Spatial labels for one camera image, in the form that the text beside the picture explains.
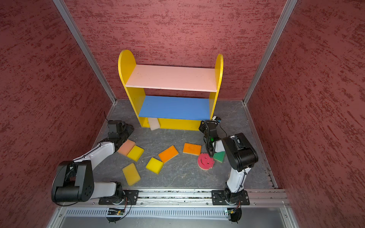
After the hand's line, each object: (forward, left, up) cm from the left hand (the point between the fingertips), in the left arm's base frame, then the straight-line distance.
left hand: (132, 129), depth 92 cm
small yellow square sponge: (-21, -17, -8) cm, 28 cm away
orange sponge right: (-9, -40, -8) cm, 42 cm away
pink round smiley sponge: (-19, -48, -6) cm, 52 cm away
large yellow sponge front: (-26, -4, -8) cm, 27 cm away
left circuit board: (-44, +2, -11) cm, 45 cm away
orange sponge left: (-13, -25, -8) cm, 29 cm away
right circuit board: (-43, -60, -10) cm, 74 cm away
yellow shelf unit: (+30, -32, +1) cm, 43 cm away
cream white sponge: (+10, -12, -6) cm, 17 cm away
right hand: (+7, -46, -2) cm, 47 cm away
